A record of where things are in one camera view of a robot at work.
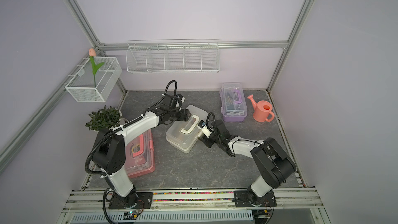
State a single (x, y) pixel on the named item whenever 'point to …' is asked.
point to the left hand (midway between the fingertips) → (187, 115)
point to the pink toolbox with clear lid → (139, 155)
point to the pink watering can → (262, 110)
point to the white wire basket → (81, 86)
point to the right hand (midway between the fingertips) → (202, 133)
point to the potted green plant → (107, 117)
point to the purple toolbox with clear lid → (232, 102)
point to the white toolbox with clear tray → (184, 136)
